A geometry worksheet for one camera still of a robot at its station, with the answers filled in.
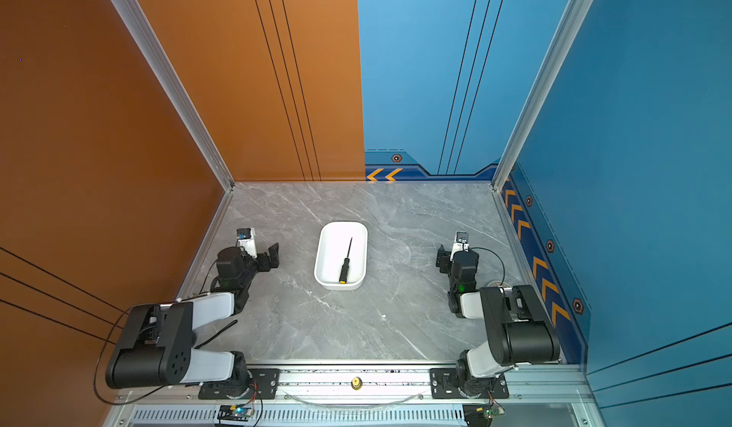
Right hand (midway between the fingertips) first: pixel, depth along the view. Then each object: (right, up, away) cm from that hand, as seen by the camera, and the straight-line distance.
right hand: (454, 247), depth 93 cm
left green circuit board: (-61, -39, -22) cm, 76 cm away
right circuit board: (0, -38, -23) cm, 45 cm away
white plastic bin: (-41, 0, +6) cm, 41 cm away
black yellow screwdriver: (-36, -7, 0) cm, 37 cm away
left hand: (-63, +2, -2) cm, 63 cm away
